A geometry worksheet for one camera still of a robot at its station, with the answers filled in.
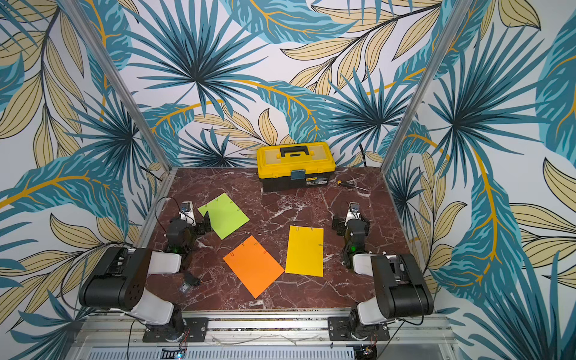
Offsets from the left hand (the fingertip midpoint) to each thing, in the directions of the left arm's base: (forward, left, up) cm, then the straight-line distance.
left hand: (195, 214), depth 92 cm
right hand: (+1, -64, +1) cm, 64 cm away
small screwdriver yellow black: (+24, -66, -7) cm, 71 cm away
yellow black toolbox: (+21, -37, +7) cm, 43 cm away
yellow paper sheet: (-11, -45, -9) cm, 48 cm away
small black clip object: (-25, -2, -7) cm, 26 cm away
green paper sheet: (+4, -10, -8) cm, 13 cm away
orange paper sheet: (-18, -25, -9) cm, 32 cm away
